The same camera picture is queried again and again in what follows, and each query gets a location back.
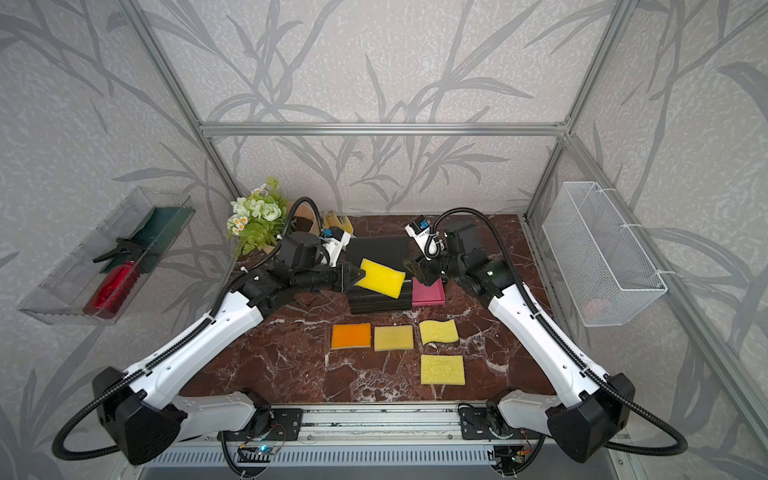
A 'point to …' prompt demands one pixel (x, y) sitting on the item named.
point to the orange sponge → (352, 335)
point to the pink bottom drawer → (423, 295)
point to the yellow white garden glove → (330, 219)
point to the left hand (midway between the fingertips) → (366, 276)
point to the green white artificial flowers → (257, 221)
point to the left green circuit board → (268, 450)
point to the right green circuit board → (510, 458)
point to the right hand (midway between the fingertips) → (412, 254)
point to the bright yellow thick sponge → (381, 279)
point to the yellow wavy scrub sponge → (437, 331)
